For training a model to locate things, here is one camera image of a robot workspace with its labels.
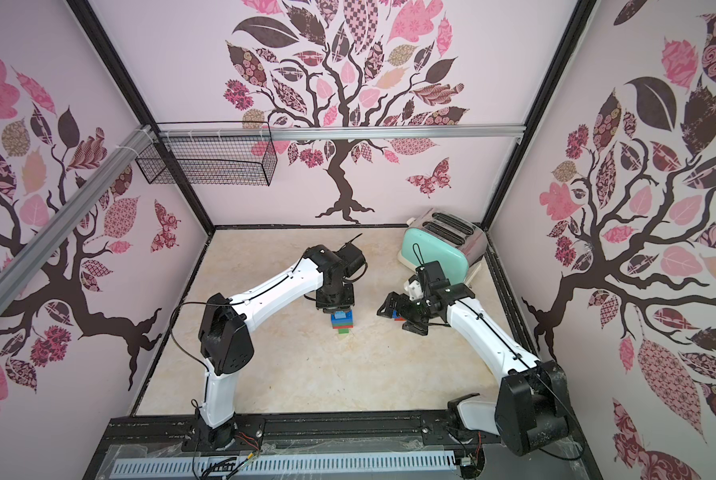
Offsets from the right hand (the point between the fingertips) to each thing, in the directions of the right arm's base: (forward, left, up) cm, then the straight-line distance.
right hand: (392, 315), depth 81 cm
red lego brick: (+1, +14, -9) cm, 17 cm away
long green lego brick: (+1, +14, -7) cm, 16 cm away
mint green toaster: (+26, -17, +4) cm, 31 cm away
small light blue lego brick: (+1, +15, -2) cm, 15 cm away
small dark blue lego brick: (-4, 0, +8) cm, 9 cm away
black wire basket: (+48, +57, +22) cm, 78 cm away
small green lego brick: (+1, +14, -11) cm, 18 cm away
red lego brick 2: (-5, -1, +8) cm, 10 cm away
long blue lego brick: (+1, +13, -4) cm, 13 cm away
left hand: (+2, +14, -2) cm, 14 cm away
